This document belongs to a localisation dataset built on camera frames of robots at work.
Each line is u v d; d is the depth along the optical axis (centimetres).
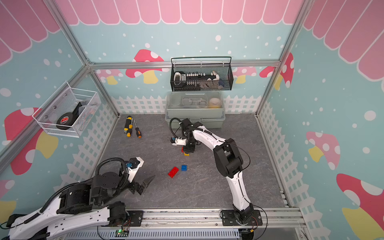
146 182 57
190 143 82
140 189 57
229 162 55
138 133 106
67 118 68
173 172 89
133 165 52
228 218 74
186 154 94
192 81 87
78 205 44
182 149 97
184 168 90
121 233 73
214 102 103
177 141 85
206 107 103
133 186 55
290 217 76
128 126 112
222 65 90
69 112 71
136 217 75
